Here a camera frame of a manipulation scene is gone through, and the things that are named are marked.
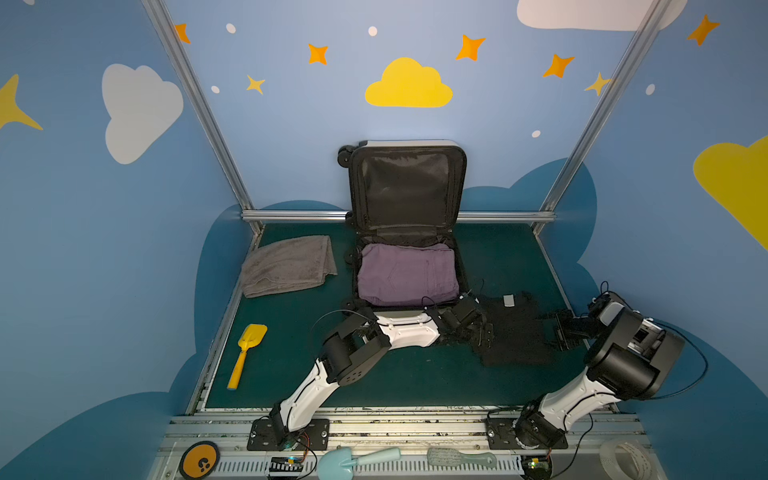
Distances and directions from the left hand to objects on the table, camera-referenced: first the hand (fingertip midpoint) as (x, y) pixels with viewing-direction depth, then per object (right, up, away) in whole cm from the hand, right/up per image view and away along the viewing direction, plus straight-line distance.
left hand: (485, 332), depth 88 cm
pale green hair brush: (-14, -25, -18) cm, 34 cm away
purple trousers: (-23, +17, +12) cm, 31 cm away
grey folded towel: (-65, +20, +17) cm, 70 cm away
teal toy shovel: (-41, -27, -18) cm, 52 cm away
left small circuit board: (-55, -29, -15) cm, 64 cm away
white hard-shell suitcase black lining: (-22, +41, +16) cm, 49 cm away
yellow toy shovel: (-71, -2, +1) cm, 71 cm away
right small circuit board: (+8, -30, -15) cm, 34 cm away
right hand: (+20, +1, +3) cm, 21 cm away
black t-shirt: (+13, -2, +4) cm, 14 cm away
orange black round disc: (-75, -26, -18) cm, 81 cm away
